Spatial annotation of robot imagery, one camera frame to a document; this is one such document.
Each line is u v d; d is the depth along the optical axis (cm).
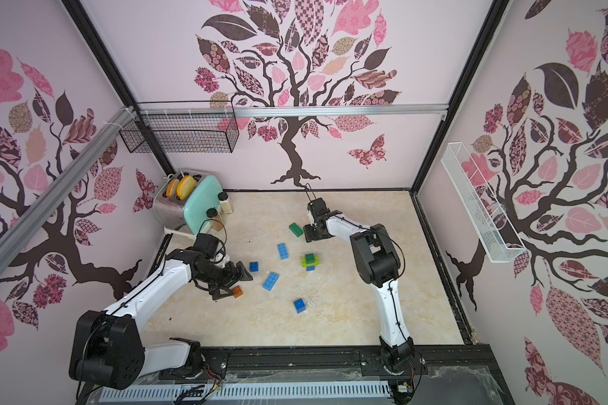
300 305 83
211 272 70
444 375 72
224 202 107
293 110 92
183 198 94
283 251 98
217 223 104
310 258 90
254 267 93
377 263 58
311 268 93
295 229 105
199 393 72
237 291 87
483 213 78
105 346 45
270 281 90
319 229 79
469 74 81
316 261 90
